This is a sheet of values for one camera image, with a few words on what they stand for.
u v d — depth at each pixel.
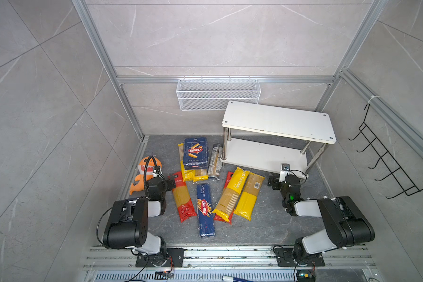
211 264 0.73
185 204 0.87
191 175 0.95
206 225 0.80
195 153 1.01
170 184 0.87
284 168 0.80
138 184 0.95
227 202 0.84
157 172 0.79
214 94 1.00
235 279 0.69
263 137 1.19
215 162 1.02
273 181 0.84
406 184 0.60
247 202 0.88
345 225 0.44
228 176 0.98
